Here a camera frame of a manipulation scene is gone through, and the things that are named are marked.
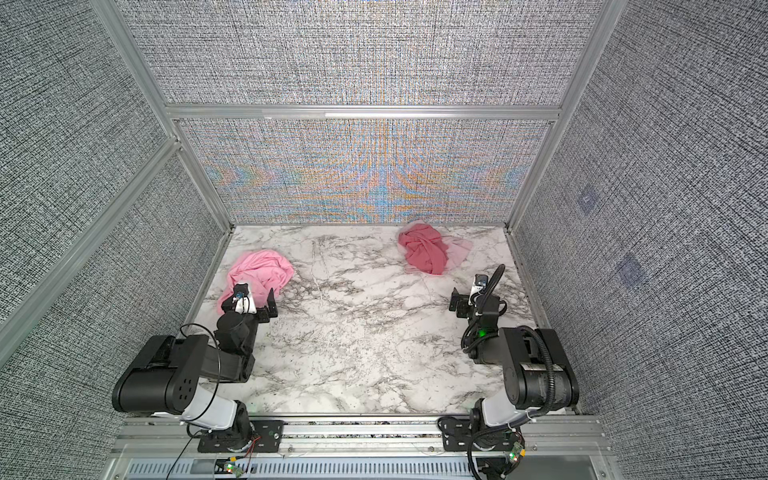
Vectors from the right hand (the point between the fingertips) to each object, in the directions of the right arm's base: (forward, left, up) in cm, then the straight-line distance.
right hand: (472, 288), depth 94 cm
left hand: (-3, +66, +5) cm, 66 cm away
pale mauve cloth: (+22, 0, -6) cm, 23 cm away
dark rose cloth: (+16, +14, +1) cm, 21 cm away
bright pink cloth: (+8, +68, +1) cm, 69 cm away
